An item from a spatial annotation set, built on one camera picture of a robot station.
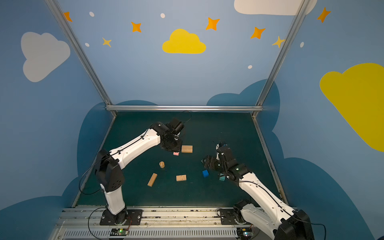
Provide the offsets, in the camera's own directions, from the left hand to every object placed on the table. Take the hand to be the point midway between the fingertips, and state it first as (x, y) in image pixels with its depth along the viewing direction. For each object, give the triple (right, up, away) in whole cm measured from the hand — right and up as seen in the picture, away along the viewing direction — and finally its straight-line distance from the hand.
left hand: (180, 149), depth 84 cm
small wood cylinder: (-12, -10, +7) cm, 17 cm away
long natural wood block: (-17, -18, +2) cm, 25 cm away
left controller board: (-28, -38, -14) cm, 49 cm away
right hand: (+17, -5, -2) cm, 18 cm away
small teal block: (+25, -17, +2) cm, 30 cm away
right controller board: (+32, -39, -13) cm, 52 cm away
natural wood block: (0, -17, +2) cm, 17 cm away
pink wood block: (-2, -2, -1) cm, 3 cm away
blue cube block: (+15, -15, +4) cm, 21 cm away
